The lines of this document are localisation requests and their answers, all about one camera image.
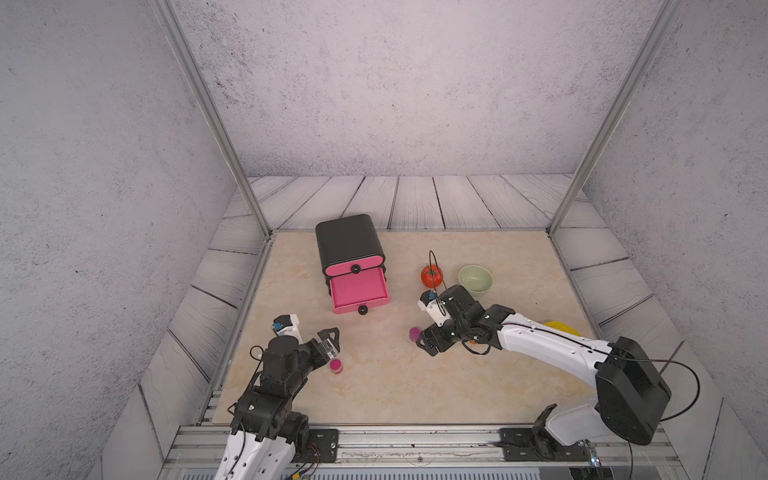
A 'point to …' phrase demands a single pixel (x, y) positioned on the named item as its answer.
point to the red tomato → (432, 275)
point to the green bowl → (475, 279)
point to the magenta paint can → (336, 366)
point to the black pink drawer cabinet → (353, 263)
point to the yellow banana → (562, 327)
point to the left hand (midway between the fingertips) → (331, 336)
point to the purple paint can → (414, 334)
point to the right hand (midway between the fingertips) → (429, 335)
